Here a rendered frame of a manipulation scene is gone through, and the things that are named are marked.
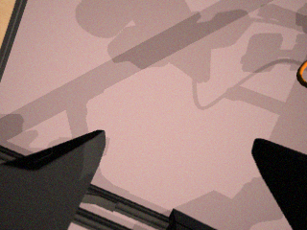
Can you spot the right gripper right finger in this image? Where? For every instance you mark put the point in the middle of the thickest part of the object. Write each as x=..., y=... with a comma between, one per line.
x=284, y=171

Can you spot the orange patch cord with blue plug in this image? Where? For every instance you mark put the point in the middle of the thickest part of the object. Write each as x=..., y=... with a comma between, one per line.
x=299, y=77

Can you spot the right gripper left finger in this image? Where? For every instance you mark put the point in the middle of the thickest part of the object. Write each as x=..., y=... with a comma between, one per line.
x=43, y=190

